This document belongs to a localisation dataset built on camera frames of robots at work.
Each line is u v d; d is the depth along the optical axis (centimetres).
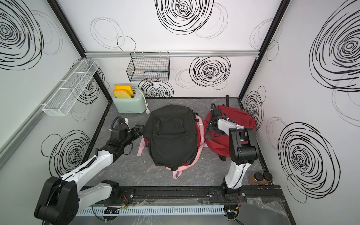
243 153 49
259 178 71
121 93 95
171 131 90
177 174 80
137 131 76
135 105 103
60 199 40
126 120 78
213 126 74
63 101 72
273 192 77
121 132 64
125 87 97
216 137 83
